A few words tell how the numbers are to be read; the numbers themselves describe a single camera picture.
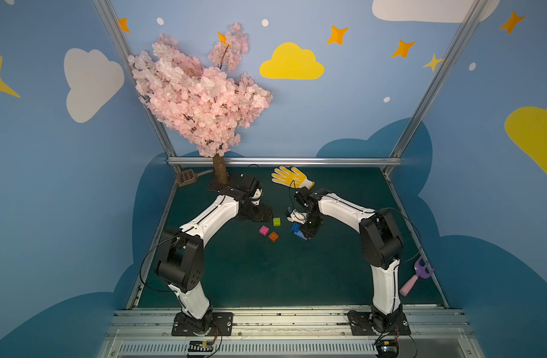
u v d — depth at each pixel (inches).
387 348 28.9
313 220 32.2
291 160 55.9
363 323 29.6
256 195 30.6
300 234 36.5
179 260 18.1
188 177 45.2
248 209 29.0
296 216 33.8
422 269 33.9
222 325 29.5
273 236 37.5
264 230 37.7
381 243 21.0
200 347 28.8
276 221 39.2
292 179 46.5
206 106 28.6
